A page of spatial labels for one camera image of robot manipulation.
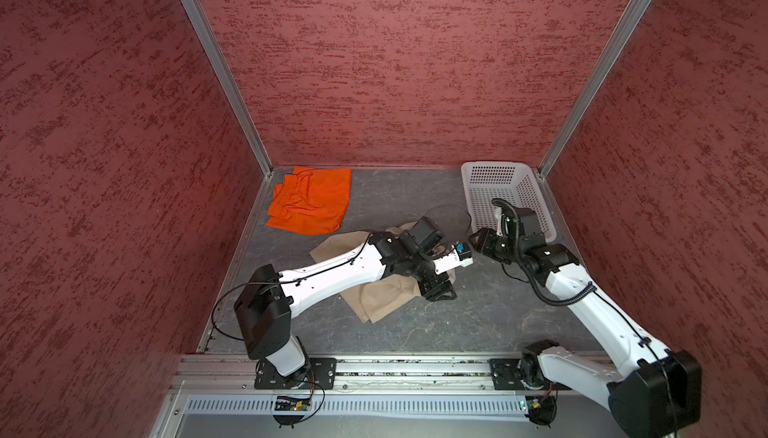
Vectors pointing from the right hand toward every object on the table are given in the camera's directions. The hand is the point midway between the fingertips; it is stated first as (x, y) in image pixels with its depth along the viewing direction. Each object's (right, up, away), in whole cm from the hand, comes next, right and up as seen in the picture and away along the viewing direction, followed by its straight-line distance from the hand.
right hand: (471, 246), depth 81 cm
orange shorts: (-52, +12, +26) cm, 60 cm away
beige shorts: (-25, -17, +7) cm, 31 cm away
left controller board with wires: (-48, -40, -8) cm, 63 cm away
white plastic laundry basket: (+25, +19, +30) cm, 44 cm away
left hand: (-9, -9, -8) cm, 15 cm away
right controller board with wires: (+15, -39, -10) cm, 42 cm away
